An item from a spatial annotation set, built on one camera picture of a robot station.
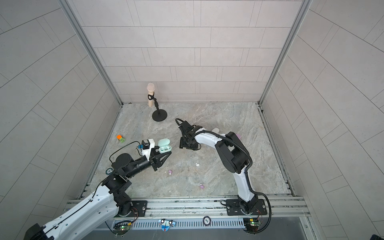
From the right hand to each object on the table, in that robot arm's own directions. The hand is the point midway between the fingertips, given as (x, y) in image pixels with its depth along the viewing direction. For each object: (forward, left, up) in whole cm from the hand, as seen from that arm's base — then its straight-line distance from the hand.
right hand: (183, 147), depth 93 cm
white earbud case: (+11, -22, +2) cm, 24 cm away
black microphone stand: (+26, +17, +3) cm, 32 cm away
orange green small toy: (+7, +40, +5) cm, 40 cm away
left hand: (-14, +3, +22) cm, 26 cm away
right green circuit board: (-41, -32, -1) cm, 52 cm away
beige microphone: (+26, +17, +29) cm, 42 cm away
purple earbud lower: (-24, -10, 0) cm, 26 cm away
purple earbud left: (-15, +7, +1) cm, 17 cm away
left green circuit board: (-40, +26, +2) cm, 48 cm away
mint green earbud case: (-12, +6, +24) cm, 28 cm away
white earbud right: (-12, -8, +1) cm, 15 cm away
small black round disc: (-39, -11, 0) cm, 40 cm away
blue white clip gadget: (-39, +7, +2) cm, 40 cm away
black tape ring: (-12, +42, +3) cm, 44 cm away
